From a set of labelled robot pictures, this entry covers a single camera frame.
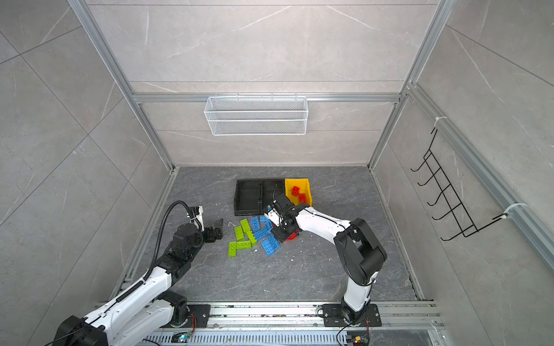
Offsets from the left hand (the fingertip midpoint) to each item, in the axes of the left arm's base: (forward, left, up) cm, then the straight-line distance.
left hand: (211, 216), depth 84 cm
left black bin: (+21, -12, -17) cm, 30 cm away
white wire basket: (+45, -18, +16) cm, 51 cm away
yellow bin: (+22, -41, -10) cm, 47 cm away
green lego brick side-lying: (-5, -15, -11) cm, 20 cm away
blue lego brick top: (+4, -20, -11) cm, 24 cm away
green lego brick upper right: (+2, -12, -13) cm, 17 cm away
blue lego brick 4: (-6, -24, -13) cm, 28 cm away
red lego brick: (+20, -36, -12) cm, 43 cm away
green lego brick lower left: (-8, -7, -14) cm, 18 cm away
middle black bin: (+25, -23, -17) cm, 38 cm away
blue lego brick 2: (+1, -23, -11) cm, 25 cm away
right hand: (-2, -28, -10) cm, 30 cm away
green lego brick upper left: (-2, -9, -13) cm, 16 cm away
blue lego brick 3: (-2, -19, -13) cm, 23 cm away
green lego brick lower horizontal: (-7, -12, -13) cm, 19 cm away
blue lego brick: (+3, -17, -12) cm, 21 cm away
